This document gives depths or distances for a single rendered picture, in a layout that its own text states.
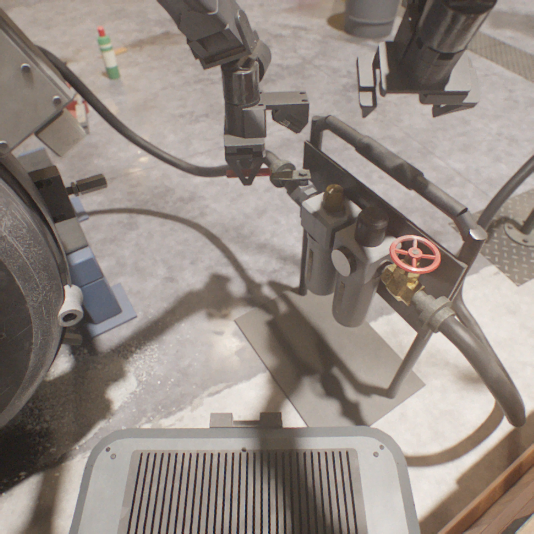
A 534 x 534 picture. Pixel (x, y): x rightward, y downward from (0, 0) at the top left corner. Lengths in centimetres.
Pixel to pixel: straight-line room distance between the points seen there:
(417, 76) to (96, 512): 72
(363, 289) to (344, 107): 140
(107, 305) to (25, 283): 60
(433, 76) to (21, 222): 48
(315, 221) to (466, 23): 39
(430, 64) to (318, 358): 75
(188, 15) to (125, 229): 96
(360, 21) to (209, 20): 225
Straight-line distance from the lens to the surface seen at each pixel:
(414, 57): 49
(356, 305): 75
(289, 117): 68
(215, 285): 118
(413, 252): 60
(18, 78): 46
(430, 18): 45
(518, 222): 157
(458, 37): 46
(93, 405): 108
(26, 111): 47
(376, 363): 106
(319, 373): 102
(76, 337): 87
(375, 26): 281
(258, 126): 66
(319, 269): 79
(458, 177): 169
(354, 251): 65
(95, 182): 64
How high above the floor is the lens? 93
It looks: 50 degrees down
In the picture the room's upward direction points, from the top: 1 degrees counter-clockwise
